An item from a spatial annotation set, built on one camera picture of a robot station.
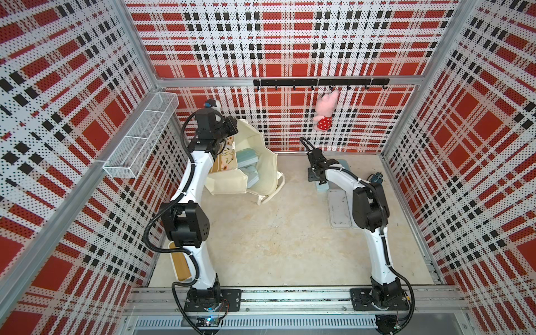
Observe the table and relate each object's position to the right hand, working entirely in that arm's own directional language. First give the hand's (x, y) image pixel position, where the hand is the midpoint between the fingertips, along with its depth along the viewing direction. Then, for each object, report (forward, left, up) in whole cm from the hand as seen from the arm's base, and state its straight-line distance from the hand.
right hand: (321, 172), depth 104 cm
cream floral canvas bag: (-13, +44, +14) cm, 48 cm away
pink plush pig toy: (+15, +1, +27) cm, 30 cm away
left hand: (+4, +37, +31) cm, 48 cm away
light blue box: (-7, 0, -3) cm, 8 cm away
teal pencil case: (+11, -15, -6) cm, 20 cm away
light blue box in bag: (+8, +39, +1) cm, 39 cm away
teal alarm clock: (-6, -26, +3) cm, 26 cm away
